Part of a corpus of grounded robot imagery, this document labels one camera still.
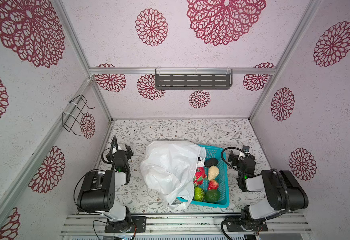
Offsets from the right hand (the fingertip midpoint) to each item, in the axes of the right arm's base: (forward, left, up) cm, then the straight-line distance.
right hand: (241, 150), depth 91 cm
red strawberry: (-20, +19, -6) cm, 28 cm away
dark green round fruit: (-26, +20, -4) cm, 33 cm away
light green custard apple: (-26, +27, -2) cm, 38 cm away
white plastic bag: (-13, +44, -1) cm, 46 cm away
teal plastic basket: (-10, +16, +10) cm, 21 cm away
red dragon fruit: (-17, +26, 0) cm, 31 cm away
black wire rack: (+6, +92, +28) cm, 97 cm away
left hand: (-3, +75, +1) cm, 76 cm away
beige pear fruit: (-13, +18, -4) cm, 22 cm away
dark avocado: (-6, +19, -5) cm, 21 cm away
